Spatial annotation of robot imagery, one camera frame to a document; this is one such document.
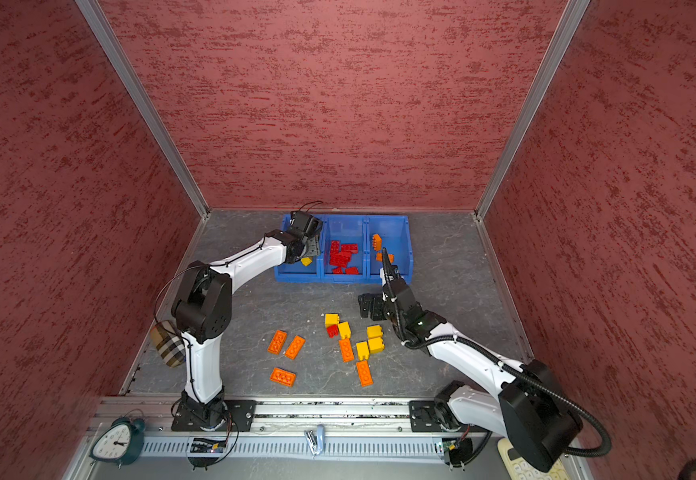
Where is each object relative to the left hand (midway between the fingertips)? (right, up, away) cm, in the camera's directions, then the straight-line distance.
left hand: (305, 250), depth 98 cm
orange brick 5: (-3, -34, -19) cm, 39 cm away
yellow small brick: (0, -4, +1) cm, 4 cm away
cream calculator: (+55, -49, -32) cm, 80 cm away
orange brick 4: (-1, -28, -13) cm, 31 cm away
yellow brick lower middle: (+19, -28, -15) cm, 37 cm away
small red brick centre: (+10, -24, -11) cm, 28 cm away
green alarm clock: (-37, -43, -31) cm, 65 cm away
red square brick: (+11, -4, +6) cm, 13 cm away
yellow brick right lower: (+23, -27, -14) cm, 38 cm away
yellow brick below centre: (+14, -23, -11) cm, 29 cm away
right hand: (+21, -15, -13) cm, 29 cm away
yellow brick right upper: (+23, -24, -11) cm, 35 cm away
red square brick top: (+10, -7, +4) cm, 13 cm away
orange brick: (+14, -29, -13) cm, 35 cm away
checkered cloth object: (-36, -26, -15) cm, 47 cm away
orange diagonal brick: (+25, +2, +8) cm, 26 cm away
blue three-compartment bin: (+20, -5, -4) cm, 21 cm away
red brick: (+9, 0, +9) cm, 13 cm away
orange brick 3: (-6, -27, -13) cm, 30 cm away
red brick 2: (+15, 0, +8) cm, 17 cm away
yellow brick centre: (+9, -21, -8) cm, 25 cm away
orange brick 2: (+19, -34, -17) cm, 43 cm away
